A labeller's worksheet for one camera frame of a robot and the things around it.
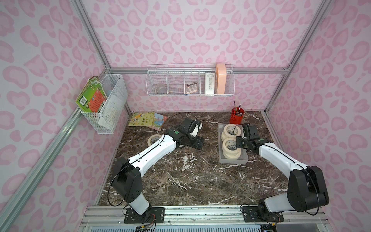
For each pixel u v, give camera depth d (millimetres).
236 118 1042
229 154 902
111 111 853
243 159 927
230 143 952
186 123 638
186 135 630
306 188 424
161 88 924
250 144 646
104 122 721
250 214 721
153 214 725
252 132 694
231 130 1034
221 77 821
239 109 1068
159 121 1134
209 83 926
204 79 930
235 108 1056
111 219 732
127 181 430
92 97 719
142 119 1160
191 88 946
